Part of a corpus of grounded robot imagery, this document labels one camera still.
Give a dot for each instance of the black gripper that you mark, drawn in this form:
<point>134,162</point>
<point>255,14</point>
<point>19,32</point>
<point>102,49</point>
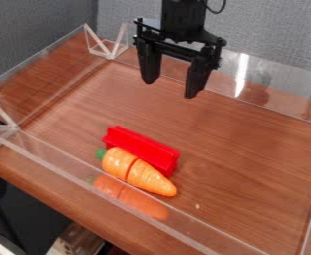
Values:
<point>177,35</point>

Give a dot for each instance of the red plastic block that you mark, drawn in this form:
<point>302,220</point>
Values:
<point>159,155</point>

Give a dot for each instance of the clear acrylic tray walls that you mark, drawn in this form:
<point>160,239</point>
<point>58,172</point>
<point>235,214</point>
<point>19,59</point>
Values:
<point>241,134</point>

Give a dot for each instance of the orange toy carrot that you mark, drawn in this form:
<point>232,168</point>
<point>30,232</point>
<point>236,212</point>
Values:
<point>128,168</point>

